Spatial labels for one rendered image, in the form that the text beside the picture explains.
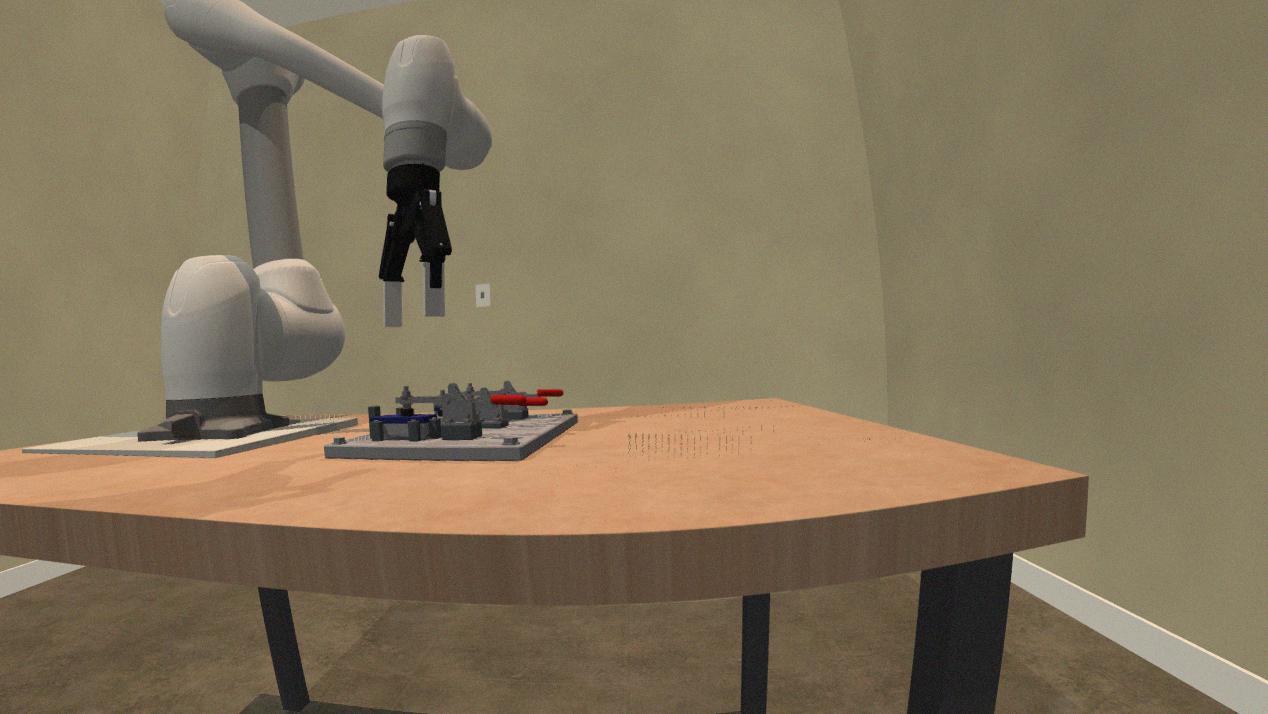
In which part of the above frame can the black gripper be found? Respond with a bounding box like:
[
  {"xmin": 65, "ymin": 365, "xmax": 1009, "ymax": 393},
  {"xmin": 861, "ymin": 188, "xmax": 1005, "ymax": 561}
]
[{"xmin": 379, "ymin": 164, "xmax": 451, "ymax": 327}]

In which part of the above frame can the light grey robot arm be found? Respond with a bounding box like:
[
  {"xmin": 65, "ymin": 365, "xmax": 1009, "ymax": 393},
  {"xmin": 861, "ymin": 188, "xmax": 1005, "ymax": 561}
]
[{"xmin": 137, "ymin": 0, "xmax": 492, "ymax": 443}]

